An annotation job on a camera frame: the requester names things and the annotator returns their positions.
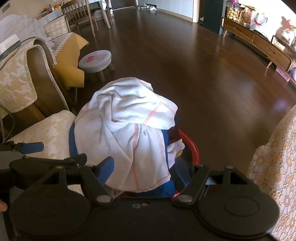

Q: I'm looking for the orchid in striped pot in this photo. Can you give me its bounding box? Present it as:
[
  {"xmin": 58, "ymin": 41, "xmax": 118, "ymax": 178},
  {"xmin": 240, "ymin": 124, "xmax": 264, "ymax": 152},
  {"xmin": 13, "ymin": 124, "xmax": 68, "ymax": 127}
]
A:
[{"xmin": 280, "ymin": 19, "xmax": 296, "ymax": 47}]

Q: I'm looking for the grey blanket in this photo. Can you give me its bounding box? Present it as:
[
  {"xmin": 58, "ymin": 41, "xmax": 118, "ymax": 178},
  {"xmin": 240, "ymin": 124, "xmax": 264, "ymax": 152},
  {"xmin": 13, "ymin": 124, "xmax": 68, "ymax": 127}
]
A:
[{"xmin": 0, "ymin": 14, "xmax": 56, "ymax": 48}]

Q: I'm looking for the yellow sofa throw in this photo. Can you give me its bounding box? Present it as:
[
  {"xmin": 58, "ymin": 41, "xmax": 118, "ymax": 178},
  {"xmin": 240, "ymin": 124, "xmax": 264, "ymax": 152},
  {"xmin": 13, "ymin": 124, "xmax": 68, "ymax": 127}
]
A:
[{"xmin": 51, "ymin": 32, "xmax": 90, "ymax": 90}]

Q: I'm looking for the blue garment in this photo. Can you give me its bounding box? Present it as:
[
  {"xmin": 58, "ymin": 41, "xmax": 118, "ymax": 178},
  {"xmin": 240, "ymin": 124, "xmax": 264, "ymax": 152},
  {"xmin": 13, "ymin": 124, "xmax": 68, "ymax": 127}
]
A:
[{"xmin": 69, "ymin": 115, "xmax": 179, "ymax": 198}]

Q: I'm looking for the small white box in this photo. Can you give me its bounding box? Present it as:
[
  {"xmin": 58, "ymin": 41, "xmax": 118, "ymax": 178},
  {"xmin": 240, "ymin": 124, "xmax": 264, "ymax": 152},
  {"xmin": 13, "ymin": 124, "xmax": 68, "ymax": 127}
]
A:
[{"xmin": 271, "ymin": 36, "xmax": 286, "ymax": 50}]

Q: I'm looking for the black cabinet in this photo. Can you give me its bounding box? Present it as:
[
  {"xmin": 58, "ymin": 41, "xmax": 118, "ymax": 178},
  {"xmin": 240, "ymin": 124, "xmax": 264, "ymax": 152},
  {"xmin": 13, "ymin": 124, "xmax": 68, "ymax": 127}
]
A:
[{"xmin": 203, "ymin": 0, "xmax": 225, "ymax": 36}]

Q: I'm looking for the beige houndstooth seat cushion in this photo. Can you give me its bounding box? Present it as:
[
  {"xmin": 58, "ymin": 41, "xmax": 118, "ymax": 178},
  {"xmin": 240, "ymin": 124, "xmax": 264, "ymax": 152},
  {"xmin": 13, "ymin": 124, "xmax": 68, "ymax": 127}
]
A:
[{"xmin": 6, "ymin": 110, "xmax": 84, "ymax": 195}]

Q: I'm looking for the white garment orange stitching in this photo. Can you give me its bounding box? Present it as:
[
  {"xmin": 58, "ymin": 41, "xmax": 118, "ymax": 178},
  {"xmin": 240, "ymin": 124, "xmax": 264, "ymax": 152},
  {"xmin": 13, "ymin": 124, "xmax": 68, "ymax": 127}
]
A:
[{"xmin": 74, "ymin": 77, "xmax": 178, "ymax": 193}]

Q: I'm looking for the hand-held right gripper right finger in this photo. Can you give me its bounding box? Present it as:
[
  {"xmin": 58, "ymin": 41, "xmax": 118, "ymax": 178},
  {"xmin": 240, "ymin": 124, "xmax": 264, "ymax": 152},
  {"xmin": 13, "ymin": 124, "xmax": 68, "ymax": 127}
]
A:
[{"xmin": 172, "ymin": 157, "xmax": 253, "ymax": 208}]

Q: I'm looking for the wooden TV console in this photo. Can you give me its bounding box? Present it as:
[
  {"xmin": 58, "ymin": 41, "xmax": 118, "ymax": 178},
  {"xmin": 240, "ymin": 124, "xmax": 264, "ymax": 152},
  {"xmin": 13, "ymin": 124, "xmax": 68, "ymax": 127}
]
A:
[{"xmin": 221, "ymin": 17, "xmax": 296, "ymax": 73}]

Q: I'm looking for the beige houndstooth armrest cover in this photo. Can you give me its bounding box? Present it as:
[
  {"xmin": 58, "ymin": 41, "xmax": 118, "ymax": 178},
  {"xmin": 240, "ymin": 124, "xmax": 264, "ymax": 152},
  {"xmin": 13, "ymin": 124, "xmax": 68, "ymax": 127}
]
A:
[{"xmin": 0, "ymin": 37, "xmax": 57, "ymax": 114}]

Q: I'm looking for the pale pink garment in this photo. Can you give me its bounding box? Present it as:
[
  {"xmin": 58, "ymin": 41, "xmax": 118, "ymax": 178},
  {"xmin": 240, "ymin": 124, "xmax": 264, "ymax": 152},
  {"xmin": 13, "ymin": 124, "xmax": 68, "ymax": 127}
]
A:
[{"xmin": 167, "ymin": 141, "xmax": 186, "ymax": 159}]

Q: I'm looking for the grey round stool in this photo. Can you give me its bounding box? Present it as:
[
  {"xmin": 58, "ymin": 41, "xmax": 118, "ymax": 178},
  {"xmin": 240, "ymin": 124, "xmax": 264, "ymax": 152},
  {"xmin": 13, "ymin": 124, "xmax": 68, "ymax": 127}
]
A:
[{"xmin": 78, "ymin": 50, "xmax": 115, "ymax": 83}]

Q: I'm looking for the dining table with cloth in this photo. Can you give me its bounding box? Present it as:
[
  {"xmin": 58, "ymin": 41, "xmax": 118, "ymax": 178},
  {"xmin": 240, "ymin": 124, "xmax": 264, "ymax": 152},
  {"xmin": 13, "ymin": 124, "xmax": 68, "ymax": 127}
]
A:
[{"xmin": 37, "ymin": 5, "xmax": 68, "ymax": 24}]

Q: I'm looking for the pink flat box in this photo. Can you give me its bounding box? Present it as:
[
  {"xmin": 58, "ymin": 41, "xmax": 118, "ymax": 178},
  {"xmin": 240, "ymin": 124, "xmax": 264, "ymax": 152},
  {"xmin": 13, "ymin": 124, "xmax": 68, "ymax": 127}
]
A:
[{"xmin": 275, "ymin": 68, "xmax": 291, "ymax": 82}]

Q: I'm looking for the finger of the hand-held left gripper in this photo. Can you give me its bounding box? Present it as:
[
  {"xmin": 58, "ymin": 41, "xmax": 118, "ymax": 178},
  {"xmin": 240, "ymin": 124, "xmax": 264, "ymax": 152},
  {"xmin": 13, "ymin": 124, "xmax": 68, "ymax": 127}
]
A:
[
  {"xmin": 0, "ymin": 140, "xmax": 44, "ymax": 154},
  {"xmin": 22, "ymin": 153, "xmax": 88, "ymax": 166}
]

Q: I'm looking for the red laundry basket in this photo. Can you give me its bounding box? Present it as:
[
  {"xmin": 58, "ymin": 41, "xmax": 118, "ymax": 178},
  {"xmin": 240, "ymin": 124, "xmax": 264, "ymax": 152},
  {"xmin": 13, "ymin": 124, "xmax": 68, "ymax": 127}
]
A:
[{"xmin": 172, "ymin": 129, "xmax": 200, "ymax": 197}]

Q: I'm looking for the white ribbed appliance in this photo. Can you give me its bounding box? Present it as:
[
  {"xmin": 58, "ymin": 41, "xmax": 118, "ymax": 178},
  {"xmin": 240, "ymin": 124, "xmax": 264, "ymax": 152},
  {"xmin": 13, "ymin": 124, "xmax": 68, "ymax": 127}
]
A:
[{"xmin": 0, "ymin": 34, "xmax": 35, "ymax": 63}]

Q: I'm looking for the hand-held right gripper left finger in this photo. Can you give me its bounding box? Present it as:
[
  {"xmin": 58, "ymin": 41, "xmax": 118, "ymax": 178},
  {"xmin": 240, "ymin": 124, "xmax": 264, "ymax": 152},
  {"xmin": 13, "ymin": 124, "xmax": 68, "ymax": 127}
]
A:
[{"xmin": 39, "ymin": 156, "xmax": 117, "ymax": 207}]

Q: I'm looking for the grey cable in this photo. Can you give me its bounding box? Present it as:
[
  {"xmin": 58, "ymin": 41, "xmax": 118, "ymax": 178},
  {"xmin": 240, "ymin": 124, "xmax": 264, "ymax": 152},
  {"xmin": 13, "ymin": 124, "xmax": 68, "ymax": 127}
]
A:
[{"xmin": 0, "ymin": 102, "xmax": 16, "ymax": 142}]

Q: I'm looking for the white gift bag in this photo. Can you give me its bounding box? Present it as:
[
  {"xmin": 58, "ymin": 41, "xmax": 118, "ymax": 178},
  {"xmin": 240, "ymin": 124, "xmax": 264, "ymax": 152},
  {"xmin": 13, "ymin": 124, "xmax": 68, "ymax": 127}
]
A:
[{"xmin": 249, "ymin": 10, "xmax": 269, "ymax": 32}]

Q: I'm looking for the glass jar of cookies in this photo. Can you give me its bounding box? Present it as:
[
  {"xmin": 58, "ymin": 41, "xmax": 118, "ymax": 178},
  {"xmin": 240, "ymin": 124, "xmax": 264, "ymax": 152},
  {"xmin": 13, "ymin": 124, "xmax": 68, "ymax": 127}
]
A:
[{"xmin": 225, "ymin": 0, "xmax": 240, "ymax": 19}]

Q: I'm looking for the dark red cloth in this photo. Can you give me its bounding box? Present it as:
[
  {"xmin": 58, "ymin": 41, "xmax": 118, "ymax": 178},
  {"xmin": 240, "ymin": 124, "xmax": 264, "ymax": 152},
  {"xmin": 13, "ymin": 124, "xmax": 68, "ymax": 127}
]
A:
[{"xmin": 168, "ymin": 127, "xmax": 184, "ymax": 145}]

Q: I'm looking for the yellow floral lace tablecloth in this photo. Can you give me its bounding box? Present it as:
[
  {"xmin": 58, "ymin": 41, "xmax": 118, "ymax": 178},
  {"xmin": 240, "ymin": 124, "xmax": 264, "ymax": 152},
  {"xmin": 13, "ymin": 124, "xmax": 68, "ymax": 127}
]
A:
[{"xmin": 246, "ymin": 105, "xmax": 296, "ymax": 241}]

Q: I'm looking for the houndstooth throw pillow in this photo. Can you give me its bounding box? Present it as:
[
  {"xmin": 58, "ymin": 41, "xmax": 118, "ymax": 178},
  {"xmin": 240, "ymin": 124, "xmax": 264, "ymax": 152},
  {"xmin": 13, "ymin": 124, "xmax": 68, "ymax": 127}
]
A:
[{"xmin": 43, "ymin": 15, "xmax": 71, "ymax": 39}]

